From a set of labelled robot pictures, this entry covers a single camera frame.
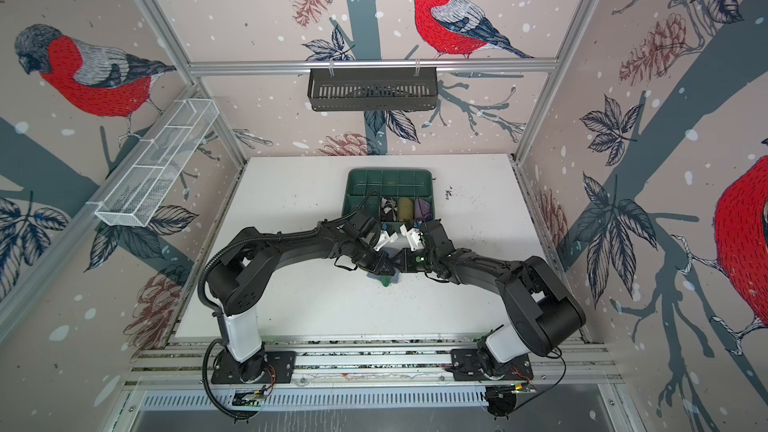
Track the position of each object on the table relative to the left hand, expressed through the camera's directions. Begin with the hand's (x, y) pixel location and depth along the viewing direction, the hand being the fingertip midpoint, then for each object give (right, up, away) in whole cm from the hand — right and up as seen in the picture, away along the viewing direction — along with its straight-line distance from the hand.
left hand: (393, 274), depth 85 cm
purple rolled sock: (+10, +17, +14) cm, 24 cm away
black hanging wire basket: (-8, +61, +22) cm, 65 cm away
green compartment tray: (+5, +22, +16) cm, 28 cm away
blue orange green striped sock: (-2, -2, +1) cm, 3 cm away
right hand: (-1, +2, +2) cm, 3 cm away
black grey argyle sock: (-2, +18, +11) cm, 21 cm away
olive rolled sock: (+4, +18, +13) cm, 22 cm away
